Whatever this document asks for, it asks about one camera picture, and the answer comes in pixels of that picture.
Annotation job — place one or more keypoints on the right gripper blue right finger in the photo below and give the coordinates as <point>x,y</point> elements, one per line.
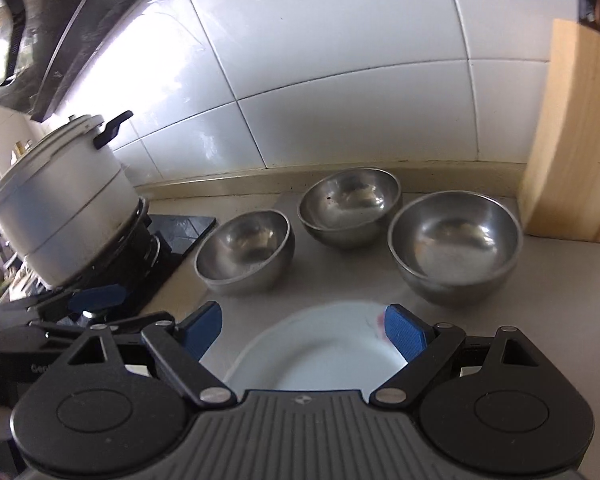
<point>426,349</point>

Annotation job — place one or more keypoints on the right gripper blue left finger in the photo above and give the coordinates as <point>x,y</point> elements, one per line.
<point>177,351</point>

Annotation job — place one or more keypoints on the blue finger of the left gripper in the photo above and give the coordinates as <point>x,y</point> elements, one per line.
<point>98,298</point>

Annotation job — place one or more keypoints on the steel bowl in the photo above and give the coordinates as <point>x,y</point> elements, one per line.
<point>455,248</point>
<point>352,208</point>
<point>247,254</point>

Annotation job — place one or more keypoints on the black glass gas stove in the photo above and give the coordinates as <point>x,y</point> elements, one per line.
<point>141,261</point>

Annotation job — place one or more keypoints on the large aluminium steamer pot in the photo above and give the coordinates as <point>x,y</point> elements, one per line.
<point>67,199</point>

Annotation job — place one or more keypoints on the wooden knife block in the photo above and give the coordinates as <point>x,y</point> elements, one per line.
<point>559,194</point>

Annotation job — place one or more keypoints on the black range hood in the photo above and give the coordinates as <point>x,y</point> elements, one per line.
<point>45,46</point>

